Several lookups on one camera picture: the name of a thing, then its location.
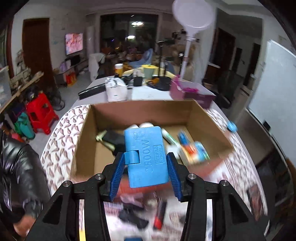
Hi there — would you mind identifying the blue plastic adapter box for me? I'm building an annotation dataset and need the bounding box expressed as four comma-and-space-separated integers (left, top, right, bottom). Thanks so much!
125, 126, 169, 188

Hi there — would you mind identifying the white green glue stick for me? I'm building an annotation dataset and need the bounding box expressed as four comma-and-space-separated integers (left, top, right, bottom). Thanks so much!
161, 128, 180, 147

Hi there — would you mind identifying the pink hair clip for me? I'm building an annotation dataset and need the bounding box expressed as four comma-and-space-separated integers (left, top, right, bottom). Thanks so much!
120, 193, 144, 207

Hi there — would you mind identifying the red black lighter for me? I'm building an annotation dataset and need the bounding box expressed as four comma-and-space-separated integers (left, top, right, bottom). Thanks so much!
153, 200, 167, 230

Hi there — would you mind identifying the colourful tissue pack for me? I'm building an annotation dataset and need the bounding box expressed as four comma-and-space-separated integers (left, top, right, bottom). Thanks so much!
178, 131, 210, 166

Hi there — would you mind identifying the black toy car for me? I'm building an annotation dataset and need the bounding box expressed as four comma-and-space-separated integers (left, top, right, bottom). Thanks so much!
118, 208, 149, 230

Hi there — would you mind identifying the brown cardboard box red print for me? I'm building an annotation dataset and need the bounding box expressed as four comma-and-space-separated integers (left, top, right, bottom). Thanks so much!
71, 100, 234, 180

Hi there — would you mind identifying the blue lid toothpick jar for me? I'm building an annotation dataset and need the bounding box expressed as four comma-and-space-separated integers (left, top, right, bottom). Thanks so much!
227, 121, 237, 133

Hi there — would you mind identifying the purple gift box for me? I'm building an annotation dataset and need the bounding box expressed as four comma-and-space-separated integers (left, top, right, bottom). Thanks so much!
170, 78, 216, 109

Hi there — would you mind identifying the white tissue bag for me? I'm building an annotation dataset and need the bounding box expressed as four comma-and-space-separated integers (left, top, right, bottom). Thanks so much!
105, 77, 128, 102

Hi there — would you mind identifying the person in black jacket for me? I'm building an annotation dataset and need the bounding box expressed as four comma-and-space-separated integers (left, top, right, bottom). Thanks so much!
1, 130, 50, 240

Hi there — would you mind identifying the red plastic stool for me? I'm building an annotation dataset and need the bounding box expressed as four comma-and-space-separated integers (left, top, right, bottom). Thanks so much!
26, 93, 59, 135

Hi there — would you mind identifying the wall television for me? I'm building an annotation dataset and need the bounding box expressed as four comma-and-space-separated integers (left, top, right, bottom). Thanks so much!
65, 33, 83, 55

